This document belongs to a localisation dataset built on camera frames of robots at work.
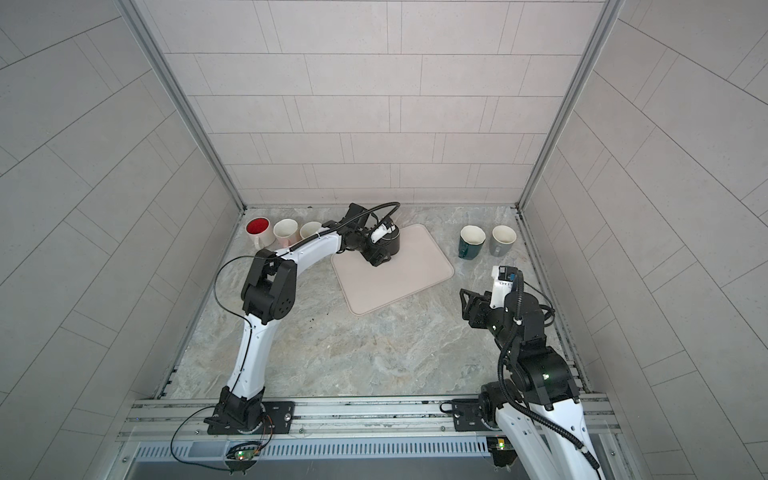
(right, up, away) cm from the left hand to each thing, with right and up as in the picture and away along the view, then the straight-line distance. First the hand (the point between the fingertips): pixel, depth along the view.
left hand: (390, 244), depth 100 cm
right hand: (+19, -10, -30) cm, 37 cm away
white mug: (-46, +5, +2) cm, 46 cm away
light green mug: (-27, +5, -3) cm, 27 cm away
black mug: (0, +1, -4) cm, 4 cm away
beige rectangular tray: (+9, -7, 0) cm, 12 cm away
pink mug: (-35, +4, -2) cm, 35 cm away
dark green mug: (+26, +1, -6) cm, 26 cm away
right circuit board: (+27, -46, -32) cm, 62 cm away
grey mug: (+38, +3, -1) cm, 38 cm away
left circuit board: (-31, -45, -35) cm, 66 cm away
